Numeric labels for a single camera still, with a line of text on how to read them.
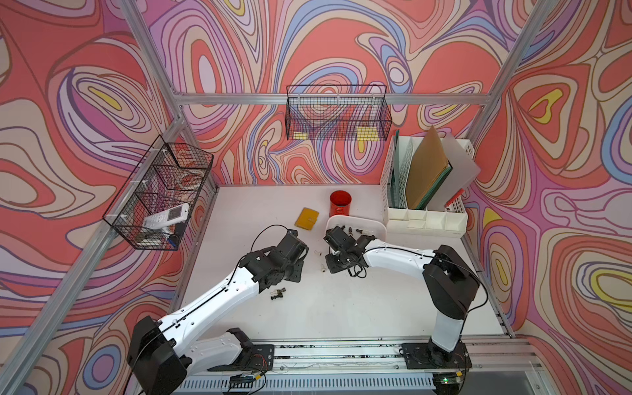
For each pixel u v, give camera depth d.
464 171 0.85
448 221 0.99
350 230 1.03
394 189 1.02
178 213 0.68
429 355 0.67
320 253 0.96
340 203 0.99
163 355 0.38
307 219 1.05
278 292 0.86
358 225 1.04
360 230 1.01
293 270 0.69
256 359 0.73
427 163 1.01
